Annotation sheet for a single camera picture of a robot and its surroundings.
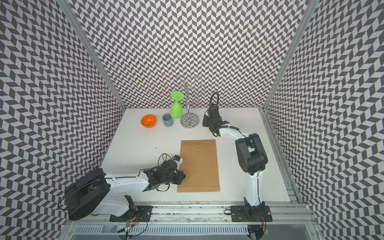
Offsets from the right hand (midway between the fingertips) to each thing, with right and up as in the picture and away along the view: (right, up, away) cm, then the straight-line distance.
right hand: (206, 120), depth 99 cm
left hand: (-13, -34, -15) cm, 39 cm away
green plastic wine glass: (-19, +6, -11) cm, 23 cm away
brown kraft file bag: (-5, -29, -6) cm, 30 cm away
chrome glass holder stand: (-13, 0, +9) cm, 16 cm away
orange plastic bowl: (-42, 0, +8) cm, 43 cm away
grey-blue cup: (-27, 0, +6) cm, 28 cm away
